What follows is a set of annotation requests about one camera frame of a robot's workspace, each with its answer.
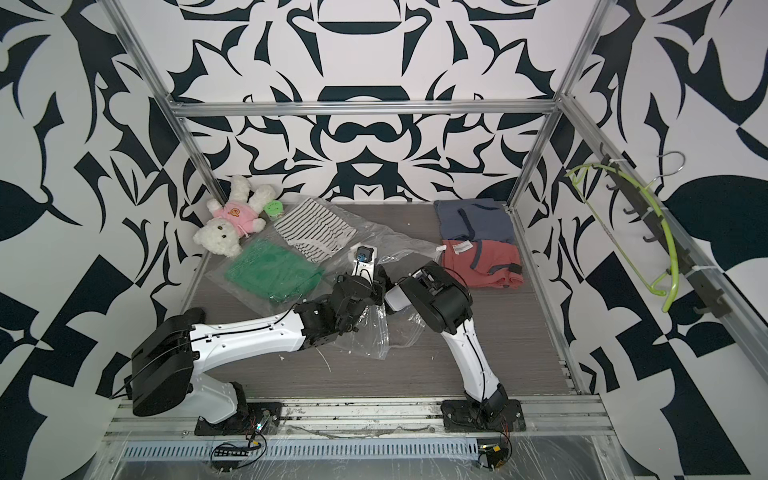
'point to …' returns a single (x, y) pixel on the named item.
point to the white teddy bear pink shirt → (238, 217)
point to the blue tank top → (474, 219)
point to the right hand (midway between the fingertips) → (325, 278)
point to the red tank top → (484, 262)
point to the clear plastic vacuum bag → (379, 328)
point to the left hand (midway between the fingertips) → (378, 263)
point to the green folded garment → (266, 268)
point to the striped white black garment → (315, 231)
